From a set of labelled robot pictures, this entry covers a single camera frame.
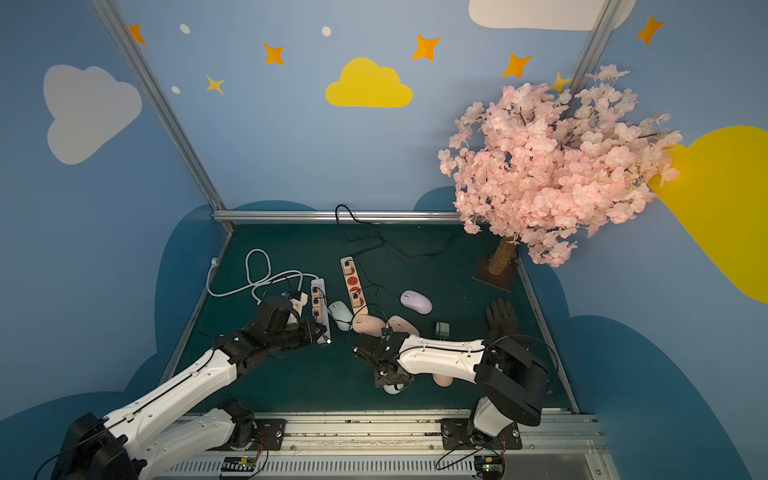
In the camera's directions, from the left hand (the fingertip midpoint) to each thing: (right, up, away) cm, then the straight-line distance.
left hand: (329, 324), depth 81 cm
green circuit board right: (+42, -34, -7) cm, 54 cm away
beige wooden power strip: (+5, +8, +21) cm, 23 cm away
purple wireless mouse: (+26, +4, +18) cm, 31 cm away
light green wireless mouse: (+1, 0, +14) cm, 14 cm away
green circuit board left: (-21, -33, -7) cm, 40 cm away
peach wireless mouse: (+20, -3, +12) cm, 23 cm away
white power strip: (-5, +3, +10) cm, 12 cm away
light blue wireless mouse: (+17, -17, -1) cm, 24 cm away
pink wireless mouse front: (+10, -2, +9) cm, 14 cm away
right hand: (+17, -15, +3) cm, 23 cm away
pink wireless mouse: (+32, -16, +2) cm, 36 cm away
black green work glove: (+54, -2, +15) cm, 56 cm away
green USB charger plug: (+33, -3, +8) cm, 34 cm away
